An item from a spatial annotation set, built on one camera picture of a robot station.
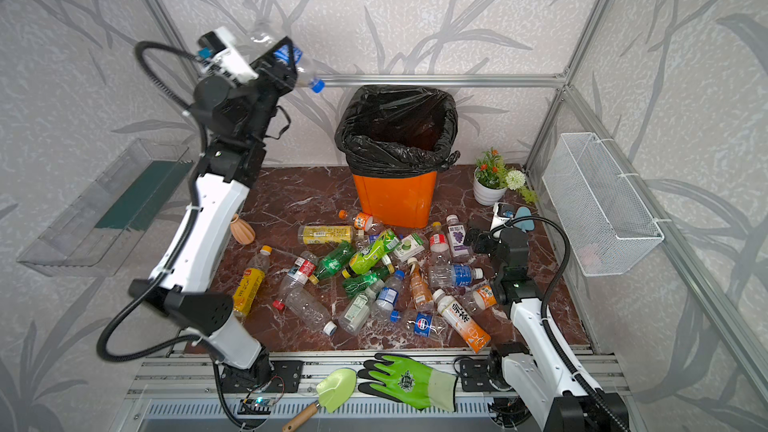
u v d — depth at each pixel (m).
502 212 0.69
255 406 0.72
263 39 0.52
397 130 1.02
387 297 0.82
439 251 0.95
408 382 0.72
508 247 0.59
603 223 0.62
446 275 0.91
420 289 0.83
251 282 0.85
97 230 0.65
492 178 1.02
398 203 1.02
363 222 0.99
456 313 0.79
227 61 0.49
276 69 0.51
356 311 0.79
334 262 0.89
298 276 0.87
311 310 0.85
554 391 0.42
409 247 0.94
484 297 0.82
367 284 0.84
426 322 0.77
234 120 0.46
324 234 0.94
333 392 0.72
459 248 0.94
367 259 0.88
